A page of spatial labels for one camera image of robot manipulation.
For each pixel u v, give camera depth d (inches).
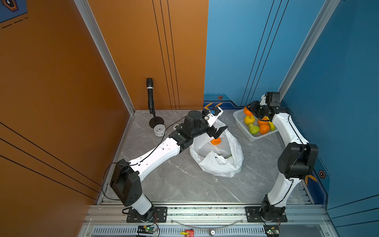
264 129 39.3
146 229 27.9
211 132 25.5
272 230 27.6
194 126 22.6
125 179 16.5
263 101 31.9
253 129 40.1
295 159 19.6
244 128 38.1
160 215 28.9
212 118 24.3
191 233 26.4
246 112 34.6
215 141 38.1
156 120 43.8
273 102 27.4
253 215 28.5
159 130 41.0
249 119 42.0
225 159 31.8
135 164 17.5
